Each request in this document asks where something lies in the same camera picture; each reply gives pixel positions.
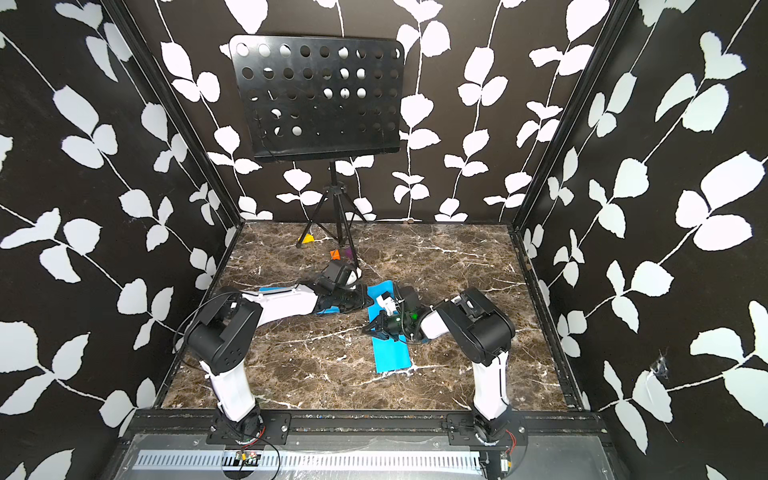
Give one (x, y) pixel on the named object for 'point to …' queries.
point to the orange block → (335, 254)
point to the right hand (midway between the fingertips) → (362, 329)
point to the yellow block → (308, 238)
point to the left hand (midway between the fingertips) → (378, 298)
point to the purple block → (349, 253)
